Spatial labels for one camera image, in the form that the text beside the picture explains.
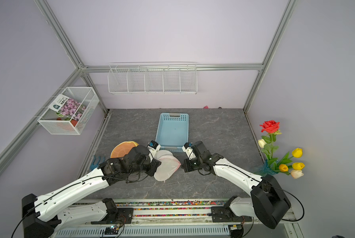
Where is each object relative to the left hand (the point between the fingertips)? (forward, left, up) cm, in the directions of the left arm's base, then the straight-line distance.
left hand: (159, 164), depth 73 cm
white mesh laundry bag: (+1, -5, -4) cm, 7 cm away
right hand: (+2, -11, -9) cm, 14 cm away
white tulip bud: (+2, -49, +11) cm, 50 cm away
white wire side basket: (+20, +51, +12) cm, 56 cm away
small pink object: (+56, -35, -18) cm, 69 cm away
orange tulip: (-11, -51, +13) cm, 54 cm away
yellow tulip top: (-5, -61, +12) cm, 63 cm away
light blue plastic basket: (+34, -7, -18) cm, 39 cm away
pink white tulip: (-14, -56, +12) cm, 59 cm away
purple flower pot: (+25, +43, +15) cm, 52 cm away
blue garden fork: (+10, +44, -19) cm, 49 cm away
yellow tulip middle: (-11, -58, +13) cm, 60 cm away
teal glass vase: (-8, -51, +1) cm, 52 cm away
